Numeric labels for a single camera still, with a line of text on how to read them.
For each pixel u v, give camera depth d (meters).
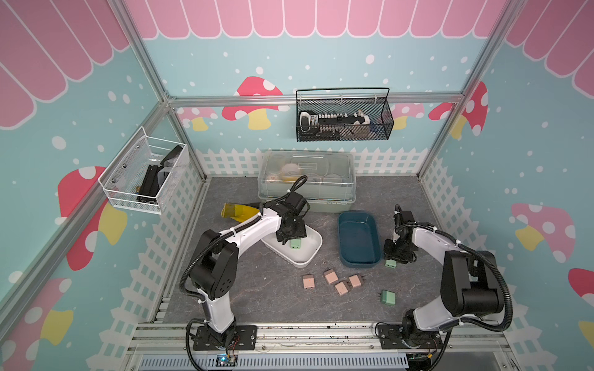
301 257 0.92
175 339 0.76
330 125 0.87
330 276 0.85
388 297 0.81
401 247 0.76
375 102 0.90
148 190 0.70
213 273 0.48
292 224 0.69
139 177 0.73
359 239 0.96
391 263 0.88
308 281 0.84
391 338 0.74
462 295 0.45
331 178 0.95
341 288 0.83
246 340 0.74
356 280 0.85
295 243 0.93
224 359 0.71
